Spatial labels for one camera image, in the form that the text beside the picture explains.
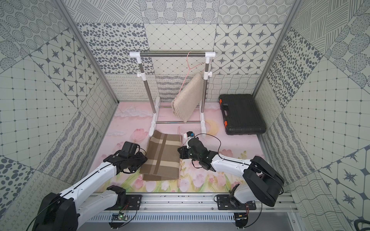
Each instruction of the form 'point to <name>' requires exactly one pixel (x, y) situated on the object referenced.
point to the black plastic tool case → (241, 115)
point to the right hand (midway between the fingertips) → (178, 151)
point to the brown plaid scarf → (163, 157)
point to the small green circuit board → (122, 216)
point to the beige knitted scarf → (189, 98)
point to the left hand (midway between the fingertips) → (144, 156)
